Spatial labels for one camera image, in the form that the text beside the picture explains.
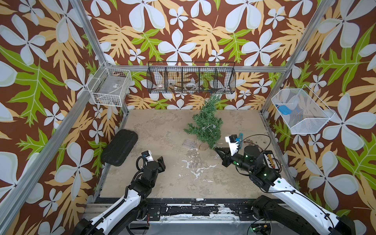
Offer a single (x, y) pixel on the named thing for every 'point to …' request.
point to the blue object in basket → (284, 109)
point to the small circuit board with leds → (259, 227)
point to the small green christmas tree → (207, 116)
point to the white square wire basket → (109, 86)
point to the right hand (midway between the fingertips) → (214, 149)
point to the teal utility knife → (241, 136)
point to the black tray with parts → (270, 160)
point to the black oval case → (117, 150)
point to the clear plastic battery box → (189, 143)
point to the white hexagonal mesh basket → (309, 113)
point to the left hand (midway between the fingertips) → (160, 157)
